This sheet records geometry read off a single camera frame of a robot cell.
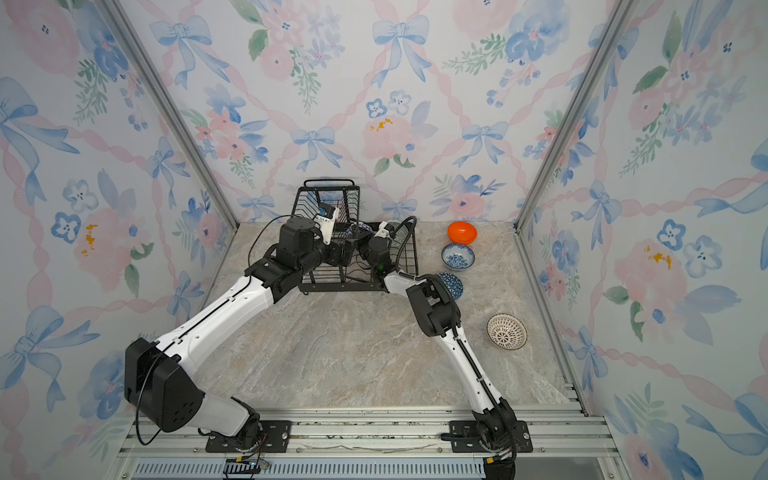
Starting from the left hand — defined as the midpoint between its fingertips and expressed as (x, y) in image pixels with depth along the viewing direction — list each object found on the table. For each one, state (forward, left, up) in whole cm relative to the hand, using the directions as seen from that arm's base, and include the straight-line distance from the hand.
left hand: (342, 232), depth 79 cm
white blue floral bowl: (+14, -37, -28) cm, 49 cm away
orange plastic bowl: (+24, -40, -25) cm, 53 cm away
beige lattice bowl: (-15, -48, -27) cm, 57 cm away
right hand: (+20, +2, -16) cm, 26 cm away
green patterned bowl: (+18, -2, -17) cm, 25 cm away
